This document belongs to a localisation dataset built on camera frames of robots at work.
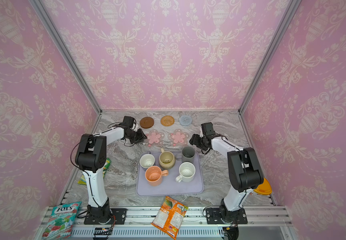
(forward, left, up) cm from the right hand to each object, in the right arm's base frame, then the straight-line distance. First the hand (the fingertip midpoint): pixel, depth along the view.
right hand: (194, 141), depth 96 cm
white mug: (-18, +6, -4) cm, 19 cm away
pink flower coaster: (+8, +27, -6) cm, 28 cm away
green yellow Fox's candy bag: (-21, +66, -4) cm, 69 cm away
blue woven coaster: (+24, +3, -6) cm, 25 cm away
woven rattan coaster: (+23, +17, -5) cm, 29 cm away
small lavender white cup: (-11, +30, -1) cm, 32 cm away
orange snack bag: (-41, +17, -3) cm, 45 cm away
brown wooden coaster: (+22, +33, -4) cm, 40 cm away
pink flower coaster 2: (+8, +10, -6) cm, 14 cm away
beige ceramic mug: (-10, +18, -4) cm, 21 cm away
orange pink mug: (-19, +25, -4) cm, 32 cm away
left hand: (+7, +32, -3) cm, 33 cm away
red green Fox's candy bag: (-42, +68, -2) cm, 80 cm away
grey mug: (-9, +5, 0) cm, 10 cm away
